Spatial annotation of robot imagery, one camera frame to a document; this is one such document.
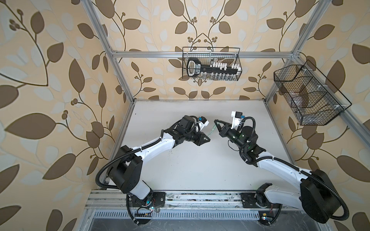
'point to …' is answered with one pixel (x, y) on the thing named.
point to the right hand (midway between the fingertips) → (213, 122)
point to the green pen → (211, 131)
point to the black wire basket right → (312, 99)
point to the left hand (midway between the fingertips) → (206, 135)
